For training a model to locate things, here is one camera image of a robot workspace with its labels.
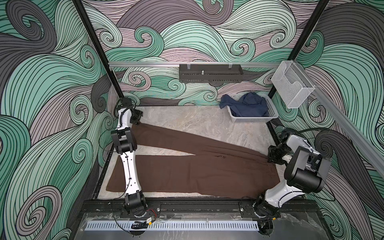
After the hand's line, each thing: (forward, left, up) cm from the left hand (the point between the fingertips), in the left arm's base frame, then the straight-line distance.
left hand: (141, 115), depth 111 cm
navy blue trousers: (+10, -83, +4) cm, 84 cm away
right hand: (-33, -85, +2) cm, 91 cm away
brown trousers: (-36, -25, -3) cm, 43 cm away
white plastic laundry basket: (0, -98, +6) cm, 98 cm away
